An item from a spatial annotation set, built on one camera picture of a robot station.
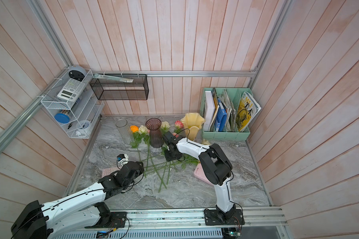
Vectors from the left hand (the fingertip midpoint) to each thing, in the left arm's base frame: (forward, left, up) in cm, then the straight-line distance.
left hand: (141, 166), depth 84 cm
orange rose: (+23, +8, -7) cm, 25 cm away
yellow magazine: (+35, -68, +13) cm, 77 cm away
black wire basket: (+54, +27, +14) cm, 62 cm away
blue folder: (+28, -49, +9) cm, 57 cm away
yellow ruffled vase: (+27, -30, +10) cm, 41 cm away
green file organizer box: (+31, -53, +13) cm, 63 cm away
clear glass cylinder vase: (+21, +13, +7) cm, 25 cm away
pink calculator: (0, +21, -6) cm, 22 cm away
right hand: (+10, -16, -7) cm, 20 cm away
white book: (+31, -40, +18) cm, 54 cm away
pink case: (-2, -34, -5) cm, 35 cm away
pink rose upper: (+35, -22, -5) cm, 42 cm away
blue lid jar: (+17, +39, +23) cm, 49 cm away
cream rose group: (+30, +4, -5) cm, 31 cm away
